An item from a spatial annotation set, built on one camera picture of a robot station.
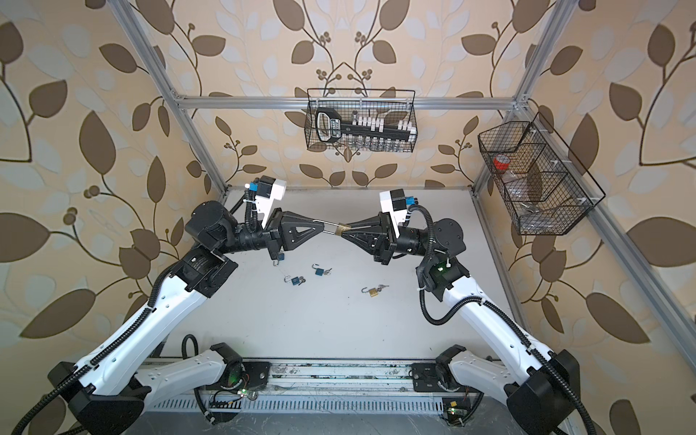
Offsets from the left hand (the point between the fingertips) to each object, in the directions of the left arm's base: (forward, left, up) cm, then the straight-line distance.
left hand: (321, 231), depth 50 cm
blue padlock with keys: (+11, +15, -46) cm, 50 cm away
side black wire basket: (+25, -58, -10) cm, 63 cm away
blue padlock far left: (+20, +22, -46) cm, 55 cm away
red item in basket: (+41, -52, -15) cm, 68 cm away
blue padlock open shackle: (+15, +8, -46) cm, 49 cm away
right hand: (+1, -4, -3) cm, 5 cm away
